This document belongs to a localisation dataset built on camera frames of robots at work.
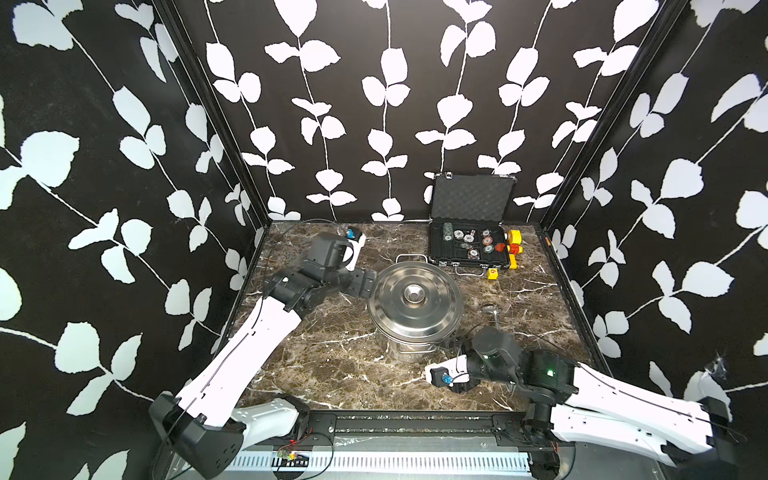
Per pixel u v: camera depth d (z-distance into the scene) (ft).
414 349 2.68
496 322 2.97
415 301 2.56
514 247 3.64
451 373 1.84
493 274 3.41
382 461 2.31
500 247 3.64
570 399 1.57
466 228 3.87
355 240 2.05
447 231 3.74
